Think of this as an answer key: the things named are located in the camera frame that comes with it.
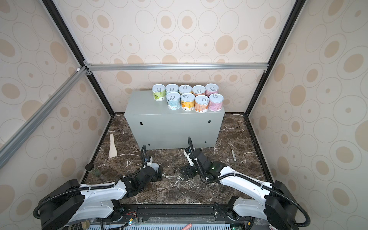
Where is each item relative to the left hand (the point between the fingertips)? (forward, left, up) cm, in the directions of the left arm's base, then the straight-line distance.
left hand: (161, 167), depth 87 cm
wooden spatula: (+13, +35, -4) cm, 37 cm away
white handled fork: (+10, -47, -3) cm, 48 cm away
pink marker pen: (-29, -17, -1) cm, 33 cm away
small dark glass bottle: (-4, +38, +2) cm, 38 cm away
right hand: (-2, -16, +6) cm, 17 cm away
